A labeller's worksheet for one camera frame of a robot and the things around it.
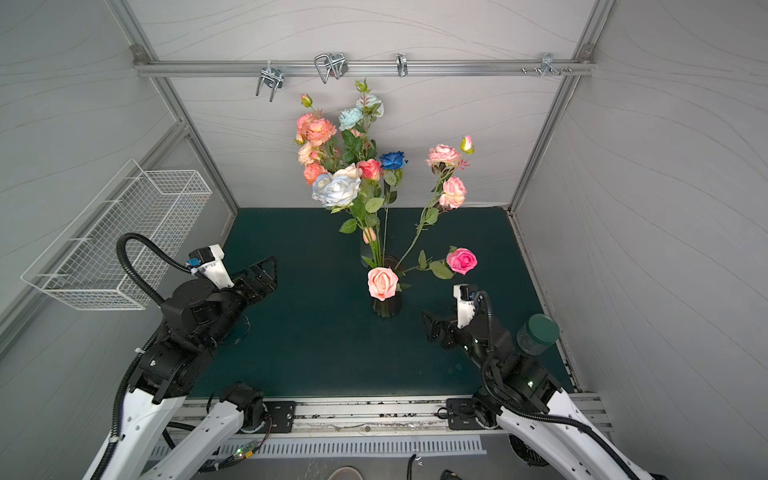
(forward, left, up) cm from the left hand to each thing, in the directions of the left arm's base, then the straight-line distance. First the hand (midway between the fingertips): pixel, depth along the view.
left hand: (257, 264), depth 65 cm
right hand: (-4, -42, -13) cm, 44 cm away
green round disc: (-6, -68, -21) cm, 72 cm away
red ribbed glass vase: (+4, -30, -27) cm, 40 cm away
